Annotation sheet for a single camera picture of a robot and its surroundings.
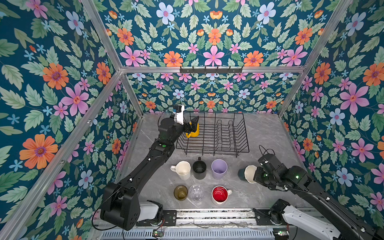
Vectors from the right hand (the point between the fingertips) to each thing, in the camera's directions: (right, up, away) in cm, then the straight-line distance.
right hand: (251, 176), depth 73 cm
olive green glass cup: (-37, -12, +9) cm, 40 cm away
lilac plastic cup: (-15, +1, +12) cm, 19 cm away
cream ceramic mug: (-35, 0, +11) cm, 37 cm away
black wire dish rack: (-13, +21, +29) cm, 38 cm away
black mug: (-26, -1, +15) cm, 30 cm away
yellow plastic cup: (-30, +19, +29) cm, 46 cm away
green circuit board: (+14, -27, -2) cm, 30 cm away
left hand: (-29, +32, +1) cm, 43 cm away
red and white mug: (-15, -12, +8) cm, 21 cm away
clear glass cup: (-28, -12, +9) cm, 32 cm away
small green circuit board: (-46, -27, -2) cm, 53 cm away
